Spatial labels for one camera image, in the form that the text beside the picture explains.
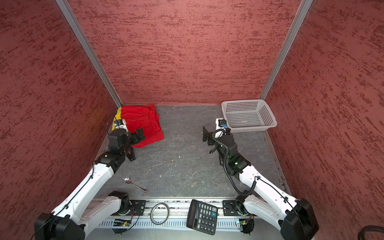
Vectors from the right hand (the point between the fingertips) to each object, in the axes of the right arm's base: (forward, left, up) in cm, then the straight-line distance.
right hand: (209, 129), depth 76 cm
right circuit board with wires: (-40, -16, -26) cm, 50 cm away
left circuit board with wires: (-38, +46, -28) cm, 66 cm away
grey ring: (-33, +27, -24) cm, 50 cm away
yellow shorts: (+29, +66, -21) cm, 75 cm away
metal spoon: (-18, +46, -22) cm, 54 cm away
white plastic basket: (+25, -32, -18) cm, 44 cm away
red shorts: (+26, +44, -18) cm, 54 cm away
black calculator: (-36, +5, -23) cm, 43 cm away
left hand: (+2, +41, -5) cm, 42 cm away
